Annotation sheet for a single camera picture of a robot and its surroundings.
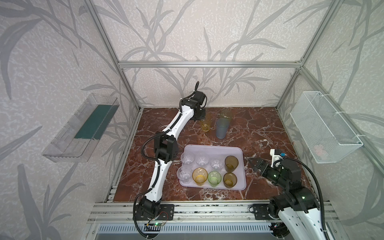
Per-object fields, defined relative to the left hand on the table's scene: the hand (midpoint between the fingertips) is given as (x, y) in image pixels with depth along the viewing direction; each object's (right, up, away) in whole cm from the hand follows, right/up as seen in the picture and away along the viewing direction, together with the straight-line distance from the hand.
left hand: (202, 112), depth 97 cm
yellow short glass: (-2, -37, -12) cm, 39 cm away
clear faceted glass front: (-11, -36, -12) cm, 40 cm away
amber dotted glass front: (+15, -39, -14) cm, 44 cm away
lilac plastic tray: (-8, -25, -6) cm, 27 cm away
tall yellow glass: (+2, -8, +6) cm, 10 cm away
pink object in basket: (+58, -20, -23) cm, 66 cm away
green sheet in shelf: (-47, -7, -32) cm, 57 cm away
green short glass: (+7, -38, -13) cm, 41 cm away
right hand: (+26, -25, -21) cm, 41 cm away
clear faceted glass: (0, -30, -6) cm, 30 cm away
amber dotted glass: (+17, -31, -9) cm, 36 cm away
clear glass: (+8, -31, -9) cm, 33 cm away
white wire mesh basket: (+53, -12, -34) cm, 65 cm away
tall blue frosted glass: (+13, -8, +6) cm, 17 cm away
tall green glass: (+19, 0, +23) cm, 30 cm away
